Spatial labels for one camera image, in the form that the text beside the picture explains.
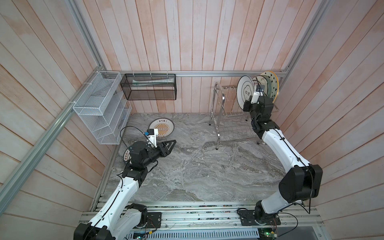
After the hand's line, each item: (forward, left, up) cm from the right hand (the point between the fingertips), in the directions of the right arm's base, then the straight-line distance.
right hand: (251, 95), depth 79 cm
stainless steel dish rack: (+8, +2, -34) cm, 35 cm away
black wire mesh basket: (+25, +64, -12) cm, 70 cm away
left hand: (-25, +41, -12) cm, 49 cm away
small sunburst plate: (+6, +53, -35) cm, 63 cm away
